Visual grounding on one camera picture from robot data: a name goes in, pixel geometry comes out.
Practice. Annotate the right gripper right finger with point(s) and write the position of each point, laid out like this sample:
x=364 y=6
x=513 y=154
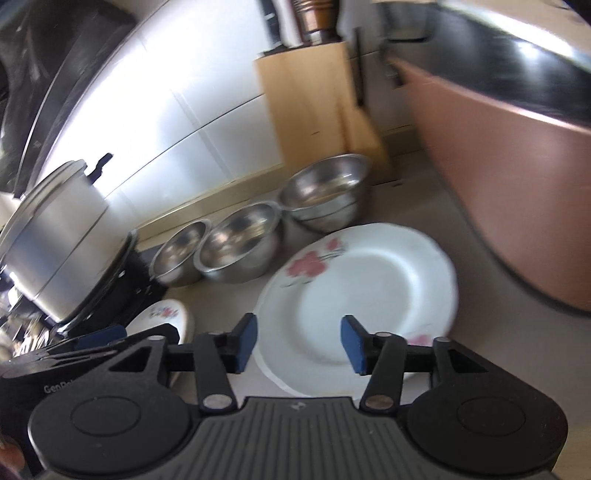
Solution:
x=386 y=358

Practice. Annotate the large steel bowl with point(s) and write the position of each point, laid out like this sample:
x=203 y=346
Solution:
x=243 y=245

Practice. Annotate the medium steel bowl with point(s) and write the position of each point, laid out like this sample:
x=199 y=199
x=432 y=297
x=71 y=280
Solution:
x=330 y=194

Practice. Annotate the pink black rice cooker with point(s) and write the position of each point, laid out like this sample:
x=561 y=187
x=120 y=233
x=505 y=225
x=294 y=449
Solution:
x=500 y=95

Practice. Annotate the ribbed wooden knife handle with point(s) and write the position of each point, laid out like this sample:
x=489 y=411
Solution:
x=319 y=20

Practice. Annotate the black gas stove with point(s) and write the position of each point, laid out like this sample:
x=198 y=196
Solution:
x=72 y=307

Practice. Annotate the small white floral plate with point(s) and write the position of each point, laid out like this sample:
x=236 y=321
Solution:
x=168 y=318

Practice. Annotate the small steel bowl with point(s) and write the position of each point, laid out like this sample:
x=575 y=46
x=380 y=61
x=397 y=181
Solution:
x=172 y=266

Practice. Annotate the aluminium cooking pot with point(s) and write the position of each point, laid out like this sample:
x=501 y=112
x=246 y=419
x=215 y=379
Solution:
x=63 y=220

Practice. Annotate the wooden knife block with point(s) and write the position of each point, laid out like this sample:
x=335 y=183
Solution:
x=312 y=103

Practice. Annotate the white plate pink flowers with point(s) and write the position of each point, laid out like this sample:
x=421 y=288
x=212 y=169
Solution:
x=391 y=278

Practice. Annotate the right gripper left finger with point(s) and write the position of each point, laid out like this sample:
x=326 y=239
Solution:
x=210 y=357

